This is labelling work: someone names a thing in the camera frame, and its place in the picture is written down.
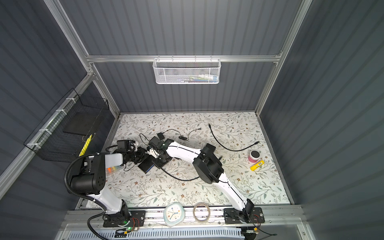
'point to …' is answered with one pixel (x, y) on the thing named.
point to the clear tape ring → (194, 210)
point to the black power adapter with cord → (161, 135)
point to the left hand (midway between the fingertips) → (150, 153)
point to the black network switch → (147, 164)
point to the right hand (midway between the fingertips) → (159, 166)
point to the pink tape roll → (254, 156)
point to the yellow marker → (255, 166)
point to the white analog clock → (173, 214)
